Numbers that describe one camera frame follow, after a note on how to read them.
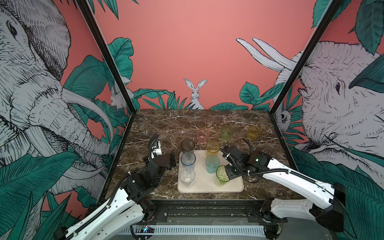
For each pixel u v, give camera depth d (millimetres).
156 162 517
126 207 466
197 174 906
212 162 878
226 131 1069
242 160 546
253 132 1063
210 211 759
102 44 818
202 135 1035
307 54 856
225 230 701
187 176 889
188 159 874
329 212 399
